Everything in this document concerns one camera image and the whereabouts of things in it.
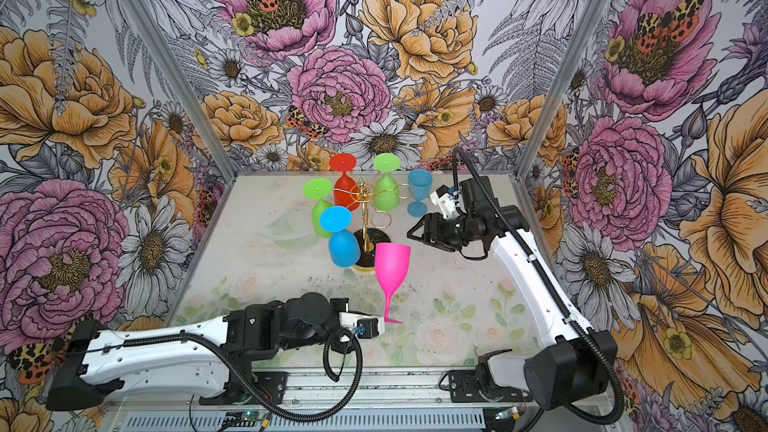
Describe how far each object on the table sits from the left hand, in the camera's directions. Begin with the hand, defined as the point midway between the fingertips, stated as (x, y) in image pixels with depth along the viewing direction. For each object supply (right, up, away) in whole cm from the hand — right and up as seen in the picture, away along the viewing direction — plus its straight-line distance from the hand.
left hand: (371, 317), depth 67 cm
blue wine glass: (-7, +14, +8) cm, 18 cm away
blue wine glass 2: (+14, +31, +31) cm, 47 cm away
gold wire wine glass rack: (-3, +27, +10) cm, 29 cm away
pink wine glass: (+4, +12, 0) cm, 12 cm away
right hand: (+11, +15, +5) cm, 19 cm away
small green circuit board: (-28, -25, +4) cm, 38 cm away
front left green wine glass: (-14, +29, +10) cm, 34 cm away
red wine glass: (-7, +28, +10) cm, 31 cm away
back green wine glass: (+3, +28, +20) cm, 35 cm away
